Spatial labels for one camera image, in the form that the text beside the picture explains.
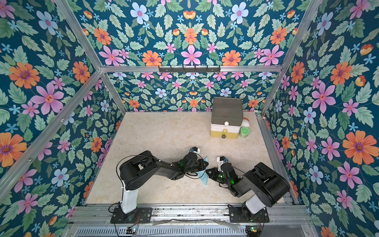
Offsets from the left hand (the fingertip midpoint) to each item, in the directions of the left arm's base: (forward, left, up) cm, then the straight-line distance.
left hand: (210, 164), depth 90 cm
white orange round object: (+27, -29, +5) cm, 40 cm away
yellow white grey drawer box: (+21, -12, +19) cm, 31 cm away
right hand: (-5, +3, -1) cm, 6 cm away
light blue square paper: (-9, +5, +7) cm, 13 cm away
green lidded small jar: (+20, -26, +4) cm, 33 cm away
